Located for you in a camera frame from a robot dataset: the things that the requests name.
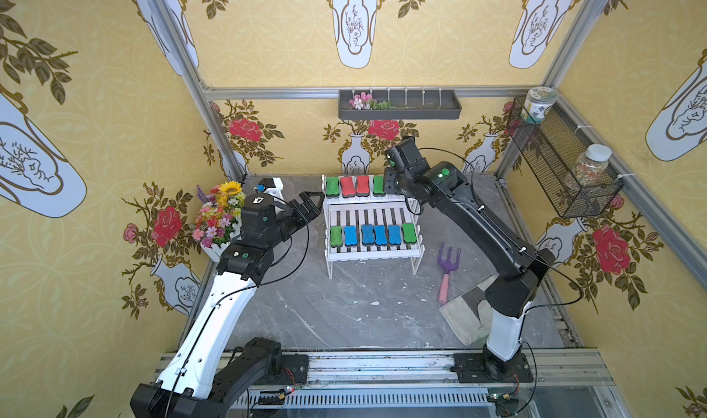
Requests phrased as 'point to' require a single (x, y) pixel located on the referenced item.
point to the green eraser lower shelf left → (336, 238)
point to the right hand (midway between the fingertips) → (401, 173)
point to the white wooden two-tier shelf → (363, 223)
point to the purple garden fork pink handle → (448, 266)
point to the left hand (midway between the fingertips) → (305, 200)
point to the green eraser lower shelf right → (409, 232)
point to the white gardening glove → (469, 314)
